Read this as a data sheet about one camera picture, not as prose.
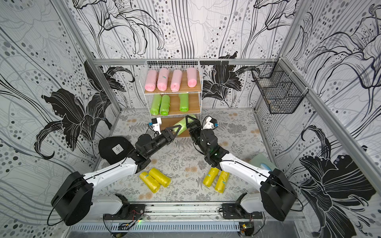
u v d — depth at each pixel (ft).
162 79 2.29
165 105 2.75
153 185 2.57
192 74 2.46
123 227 2.35
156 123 2.27
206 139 1.85
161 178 2.64
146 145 1.91
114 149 2.90
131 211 2.35
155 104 2.74
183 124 2.36
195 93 3.06
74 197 1.35
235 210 2.09
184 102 2.75
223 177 2.64
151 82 2.35
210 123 2.24
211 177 2.64
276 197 1.33
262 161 2.64
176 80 2.30
